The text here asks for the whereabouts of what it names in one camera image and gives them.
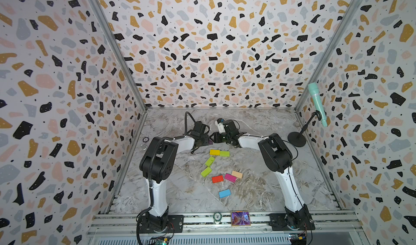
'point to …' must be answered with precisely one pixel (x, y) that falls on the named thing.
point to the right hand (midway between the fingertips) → (214, 136)
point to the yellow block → (214, 152)
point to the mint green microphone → (313, 89)
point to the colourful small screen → (240, 218)
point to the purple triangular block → (210, 142)
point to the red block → (217, 179)
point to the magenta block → (230, 178)
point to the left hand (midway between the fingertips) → (209, 138)
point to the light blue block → (225, 193)
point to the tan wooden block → (236, 174)
